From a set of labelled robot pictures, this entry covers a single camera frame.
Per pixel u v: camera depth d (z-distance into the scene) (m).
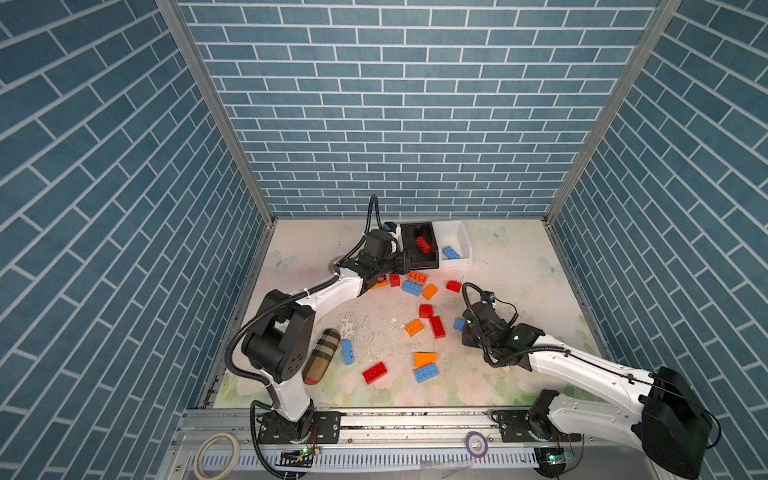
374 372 0.83
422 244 1.09
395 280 0.99
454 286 1.00
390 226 0.81
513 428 0.73
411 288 0.99
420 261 1.03
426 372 0.82
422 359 0.84
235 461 0.69
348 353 0.85
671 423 0.41
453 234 1.14
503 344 0.62
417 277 0.99
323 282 0.56
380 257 0.72
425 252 1.09
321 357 0.82
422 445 0.72
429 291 0.98
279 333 0.49
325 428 0.74
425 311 0.94
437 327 0.90
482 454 0.70
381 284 1.02
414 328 0.90
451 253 1.08
